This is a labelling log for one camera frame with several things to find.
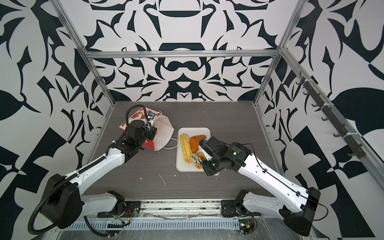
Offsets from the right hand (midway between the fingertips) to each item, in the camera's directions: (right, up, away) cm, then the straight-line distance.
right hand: (205, 168), depth 69 cm
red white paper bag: (-24, +17, +29) cm, 41 cm away
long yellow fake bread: (-10, +5, +22) cm, 25 cm away
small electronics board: (+19, -28, +2) cm, 34 cm away
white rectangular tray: (-12, -5, +20) cm, 24 cm away
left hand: (-28, +22, +13) cm, 38 cm away
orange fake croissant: (-5, +8, +24) cm, 26 cm away
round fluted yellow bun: (0, 0, +19) cm, 19 cm away
